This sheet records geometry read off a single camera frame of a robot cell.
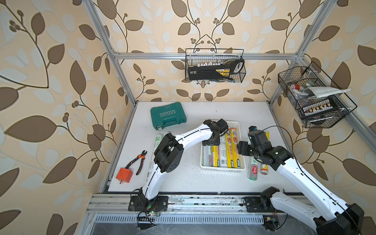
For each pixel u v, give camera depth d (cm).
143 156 91
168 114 108
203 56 91
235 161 85
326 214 40
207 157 87
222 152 89
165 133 100
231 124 99
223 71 82
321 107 67
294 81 83
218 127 67
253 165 83
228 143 94
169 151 58
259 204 74
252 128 70
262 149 57
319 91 63
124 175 79
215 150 90
